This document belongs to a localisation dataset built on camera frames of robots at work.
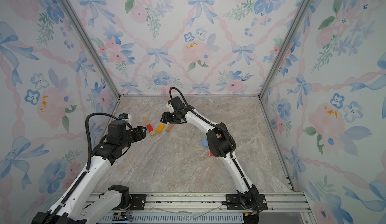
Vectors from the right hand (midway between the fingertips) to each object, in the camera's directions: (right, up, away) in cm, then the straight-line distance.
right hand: (165, 120), depth 96 cm
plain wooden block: (+2, -5, +6) cm, 8 cm away
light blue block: (+25, -14, -1) cm, 29 cm away
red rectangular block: (-12, -6, +7) cm, 15 cm away
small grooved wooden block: (-9, -8, +1) cm, 12 cm away
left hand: (-9, -4, -16) cm, 19 cm away
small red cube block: (+29, -20, -6) cm, 36 cm away
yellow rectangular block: (-4, -6, +4) cm, 8 cm away
